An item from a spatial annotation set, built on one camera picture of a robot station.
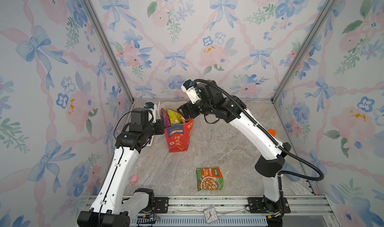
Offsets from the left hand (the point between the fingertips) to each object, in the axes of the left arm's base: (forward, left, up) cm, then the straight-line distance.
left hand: (163, 121), depth 74 cm
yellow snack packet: (+7, -5, -6) cm, 10 cm away
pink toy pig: (-21, +17, -25) cm, 37 cm away
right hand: (+3, -10, +9) cm, 14 cm away
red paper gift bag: (-2, -7, -12) cm, 14 cm away
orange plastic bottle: (+5, -62, -17) cm, 65 cm away
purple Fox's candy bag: (+5, 0, -3) cm, 6 cm away
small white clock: (-36, -23, -25) cm, 50 cm away
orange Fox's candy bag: (+3, -13, -3) cm, 13 cm away
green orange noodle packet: (-19, -24, -26) cm, 40 cm away
